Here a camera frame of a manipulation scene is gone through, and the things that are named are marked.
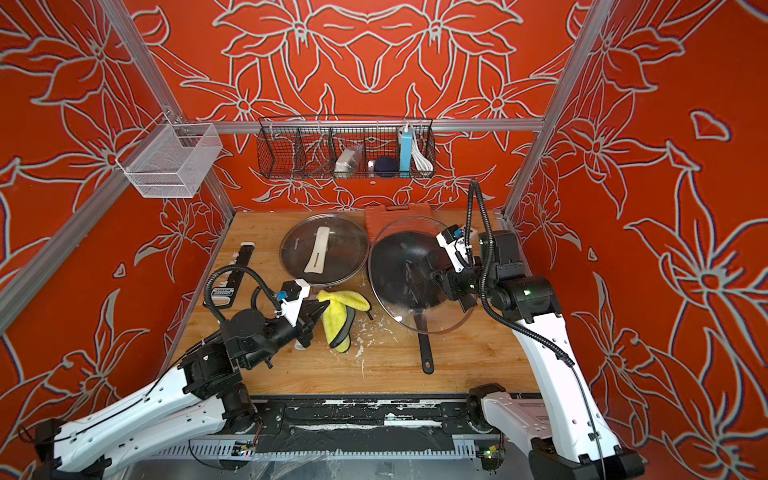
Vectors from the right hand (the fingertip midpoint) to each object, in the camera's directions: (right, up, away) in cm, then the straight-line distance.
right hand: (432, 269), depth 67 cm
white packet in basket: (-23, +32, +25) cm, 47 cm away
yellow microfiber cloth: (-22, -11, +1) cm, 25 cm away
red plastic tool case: (-11, +14, +45) cm, 49 cm away
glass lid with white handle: (-30, +4, +24) cm, 38 cm away
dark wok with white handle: (-29, -15, -6) cm, 34 cm away
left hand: (-24, -7, -1) cm, 25 cm away
